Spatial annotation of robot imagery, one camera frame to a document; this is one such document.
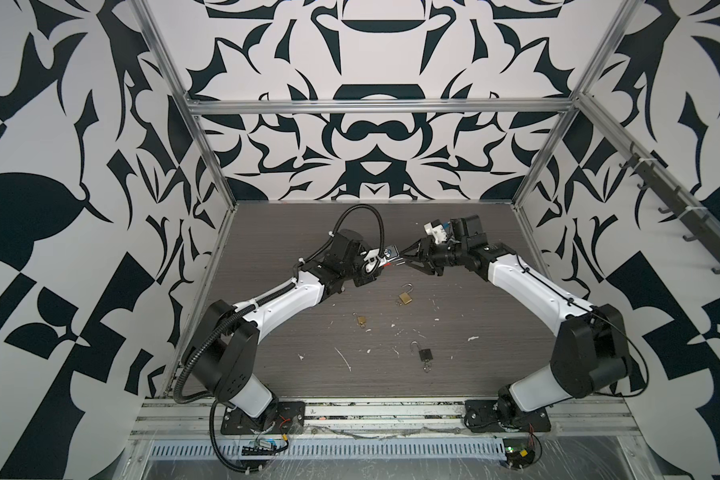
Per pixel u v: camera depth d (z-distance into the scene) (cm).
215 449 69
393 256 73
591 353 44
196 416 76
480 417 74
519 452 71
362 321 90
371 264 72
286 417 74
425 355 84
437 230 80
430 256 72
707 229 55
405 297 94
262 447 73
